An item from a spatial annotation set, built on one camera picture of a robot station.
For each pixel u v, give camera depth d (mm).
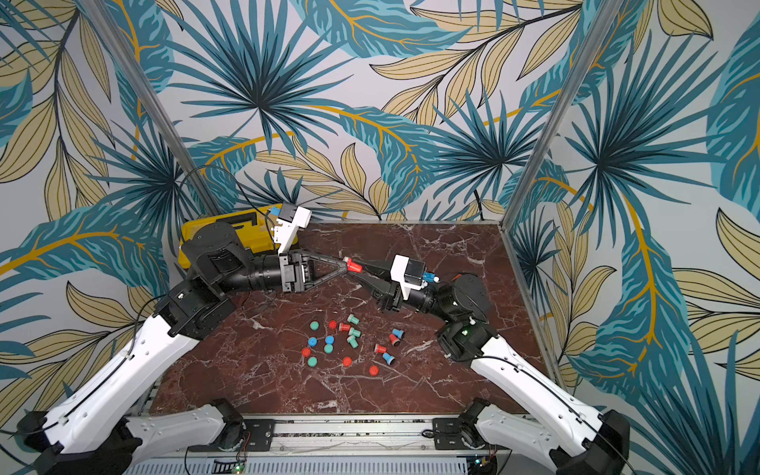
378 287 480
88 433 368
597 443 382
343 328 902
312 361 856
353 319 924
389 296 478
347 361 858
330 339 902
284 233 482
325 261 473
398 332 900
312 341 887
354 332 899
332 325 928
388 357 851
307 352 872
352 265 496
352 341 879
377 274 531
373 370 838
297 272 445
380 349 862
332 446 730
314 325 925
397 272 423
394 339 885
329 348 880
